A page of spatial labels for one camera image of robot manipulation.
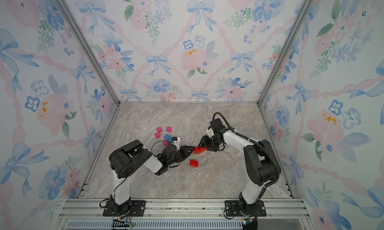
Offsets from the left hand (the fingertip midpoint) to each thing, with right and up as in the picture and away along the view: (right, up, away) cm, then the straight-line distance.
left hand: (196, 148), depth 90 cm
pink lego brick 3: (-26, +7, +10) cm, 29 cm away
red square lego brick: (+4, 0, -1) cm, 4 cm away
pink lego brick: (-19, +11, +13) cm, 25 cm away
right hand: (+4, +1, +1) cm, 4 cm away
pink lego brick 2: (-25, +10, +13) cm, 30 cm away
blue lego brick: (-18, +6, +7) cm, 20 cm away
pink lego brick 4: (-19, +3, +5) cm, 20 cm away
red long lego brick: (0, -1, 0) cm, 1 cm away
